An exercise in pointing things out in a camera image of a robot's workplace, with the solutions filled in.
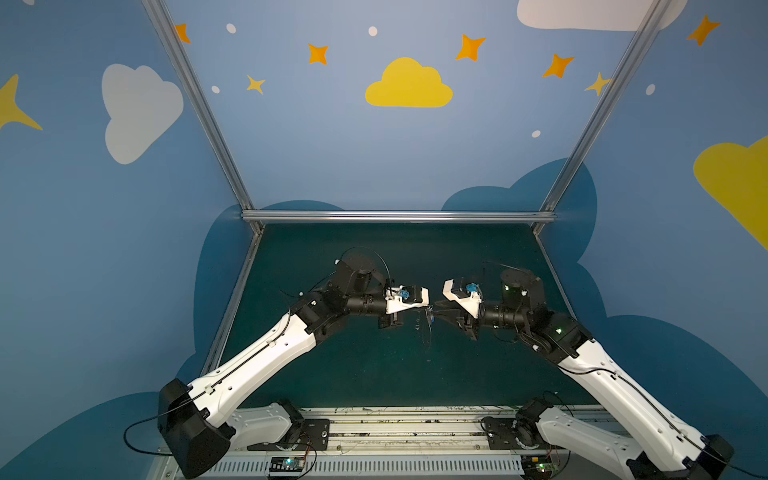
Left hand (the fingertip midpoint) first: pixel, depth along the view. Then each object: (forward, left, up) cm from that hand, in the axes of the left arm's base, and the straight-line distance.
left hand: (424, 301), depth 65 cm
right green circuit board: (-27, -29, -31) cm, 51 cm away
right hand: (+1, -4, -2) cm, 5 cm away
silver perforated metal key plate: (-2, -2, -8) cm, 8 cm away
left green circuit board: (-28, +32, -30) cm, 52 cm away
